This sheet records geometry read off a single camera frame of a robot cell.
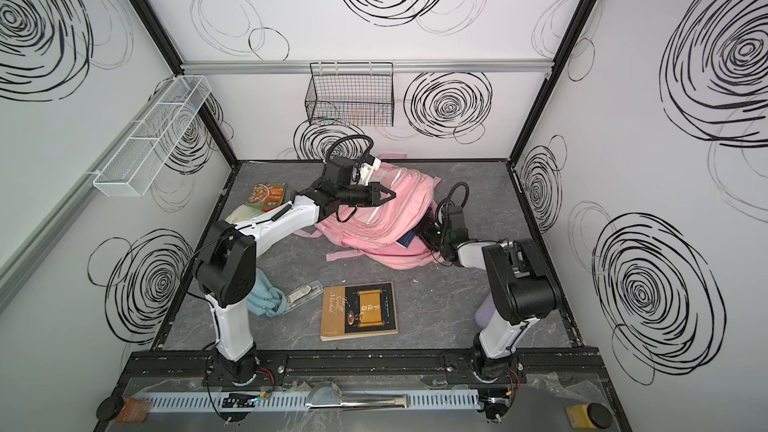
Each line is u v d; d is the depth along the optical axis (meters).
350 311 0.82
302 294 0.84
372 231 0.84
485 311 0.81
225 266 0.50
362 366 0.75
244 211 1.02
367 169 0.81
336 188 0.71
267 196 1.08
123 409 0.62
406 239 0.93
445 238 0.77
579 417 0.63
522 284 0.47
